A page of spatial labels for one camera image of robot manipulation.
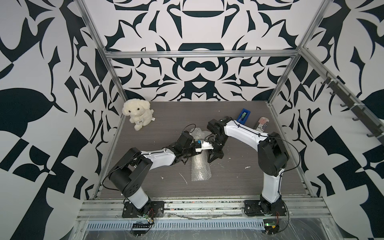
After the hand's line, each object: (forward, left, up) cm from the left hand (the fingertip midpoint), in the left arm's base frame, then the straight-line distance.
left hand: (200, 146), depth 90 cm
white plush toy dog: (+19, +36, +10) cm, 42 cm away
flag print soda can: (+16, -43, -2) cm, 46 cm away
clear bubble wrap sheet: (-12, +1, 0) cm, 12 cm away
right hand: (-8, -4, +2) cm, 10 cm away
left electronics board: (-38, +30, -5) cm, 49 cm away
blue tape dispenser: (+22, -32, 0) cm, 38 cm away
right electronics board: (-40, -30, -6) cm, 51 cm away
